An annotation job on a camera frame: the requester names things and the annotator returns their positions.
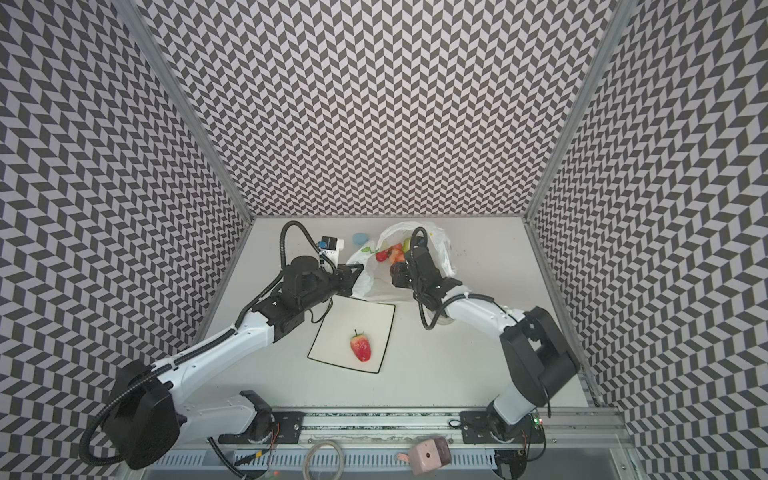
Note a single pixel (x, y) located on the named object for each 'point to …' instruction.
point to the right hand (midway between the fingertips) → (398, 276)
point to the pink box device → (429, 455)
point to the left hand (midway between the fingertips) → (364, 268)
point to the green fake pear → (406, 245)
